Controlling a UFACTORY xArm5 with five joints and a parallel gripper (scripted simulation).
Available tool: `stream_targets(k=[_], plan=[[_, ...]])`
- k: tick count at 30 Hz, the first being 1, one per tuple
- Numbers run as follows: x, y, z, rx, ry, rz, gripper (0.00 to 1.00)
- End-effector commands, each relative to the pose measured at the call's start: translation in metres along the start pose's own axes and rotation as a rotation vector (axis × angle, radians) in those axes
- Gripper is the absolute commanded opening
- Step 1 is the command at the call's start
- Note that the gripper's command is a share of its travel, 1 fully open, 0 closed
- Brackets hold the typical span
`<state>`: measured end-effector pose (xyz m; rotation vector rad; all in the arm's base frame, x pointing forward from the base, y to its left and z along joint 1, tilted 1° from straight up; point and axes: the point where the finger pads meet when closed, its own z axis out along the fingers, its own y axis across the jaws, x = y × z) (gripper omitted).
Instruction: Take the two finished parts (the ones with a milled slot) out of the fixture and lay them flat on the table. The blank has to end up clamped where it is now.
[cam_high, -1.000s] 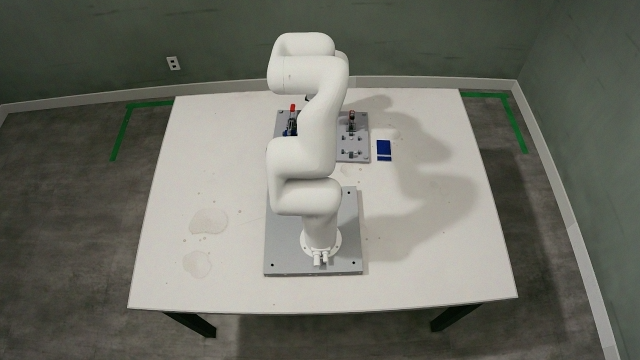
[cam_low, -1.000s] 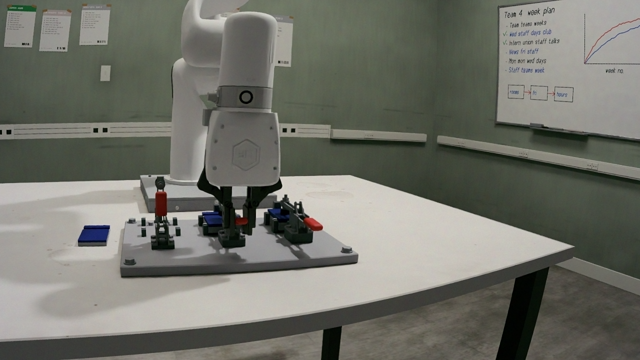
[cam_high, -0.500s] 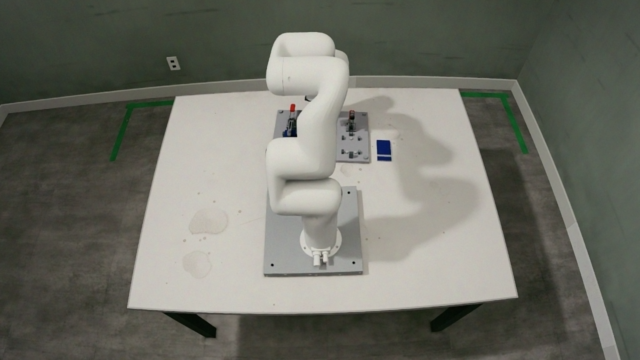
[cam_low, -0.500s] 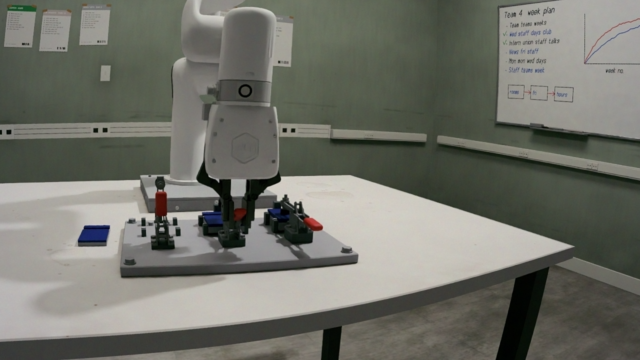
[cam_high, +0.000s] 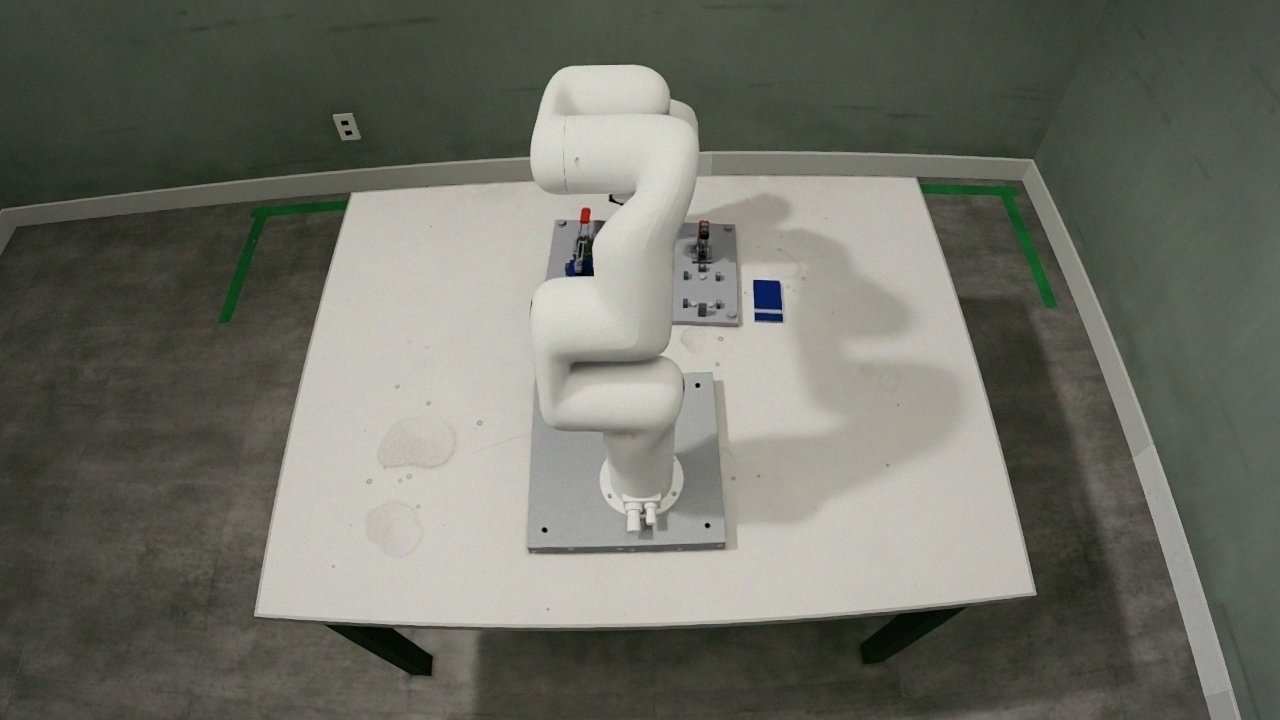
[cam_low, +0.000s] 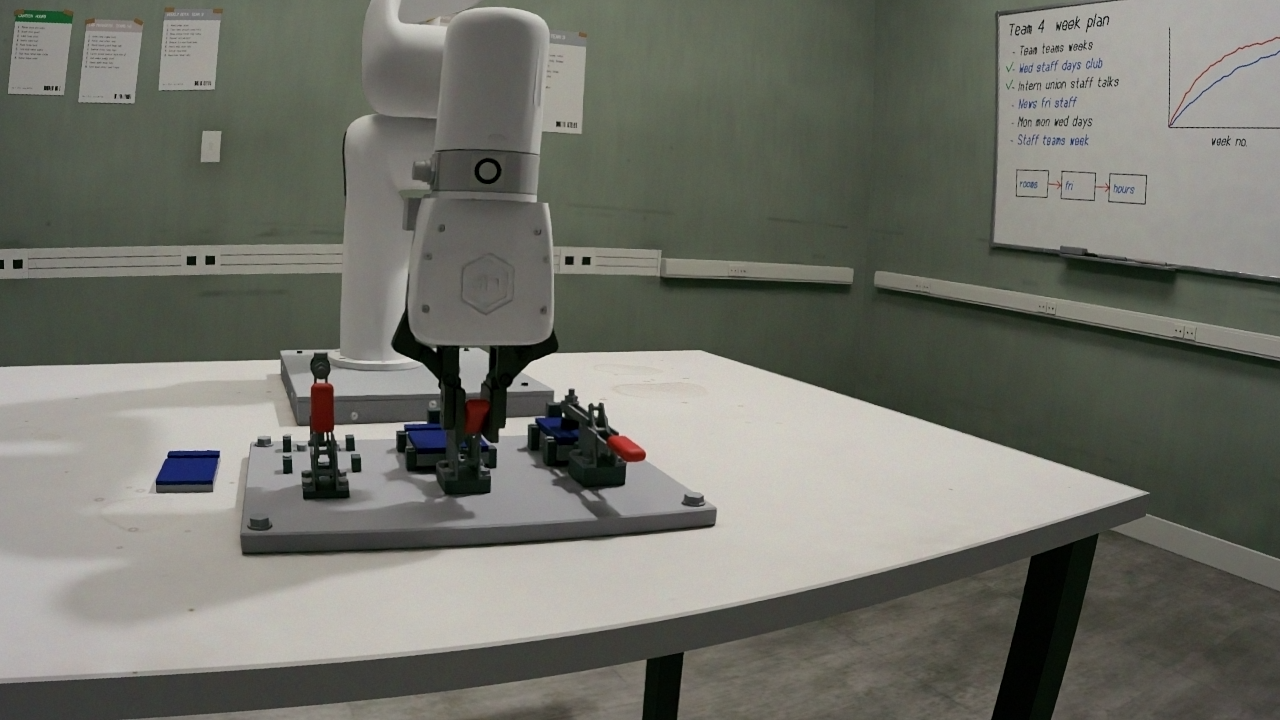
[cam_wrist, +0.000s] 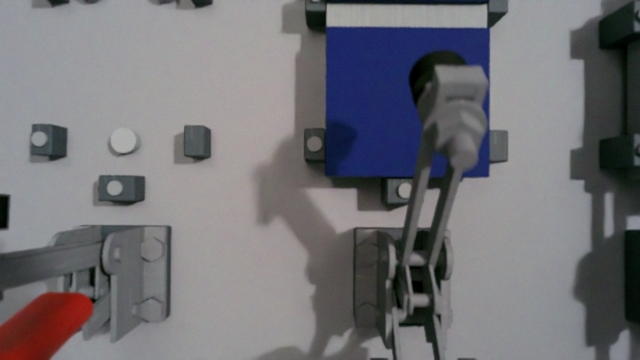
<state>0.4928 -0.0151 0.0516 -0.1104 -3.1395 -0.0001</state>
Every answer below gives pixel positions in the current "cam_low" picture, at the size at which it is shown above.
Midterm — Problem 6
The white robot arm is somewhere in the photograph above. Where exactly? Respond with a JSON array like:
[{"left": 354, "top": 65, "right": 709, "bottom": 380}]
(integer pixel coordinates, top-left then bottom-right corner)
[{"left": 328, "top": 0, "right": 549, "bottom": 372}]

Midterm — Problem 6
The grey toggle clamp with red handle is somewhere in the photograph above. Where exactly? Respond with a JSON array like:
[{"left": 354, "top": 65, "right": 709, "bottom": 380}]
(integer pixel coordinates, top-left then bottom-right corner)
[{"left": 561, "top": 388, "right": 646, "bottom": 487}]

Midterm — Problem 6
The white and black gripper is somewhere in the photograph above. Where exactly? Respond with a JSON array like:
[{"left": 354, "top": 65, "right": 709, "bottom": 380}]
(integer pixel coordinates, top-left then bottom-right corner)
[{"left": 390, "top": 191, "right": 559, "bottom": 445}]

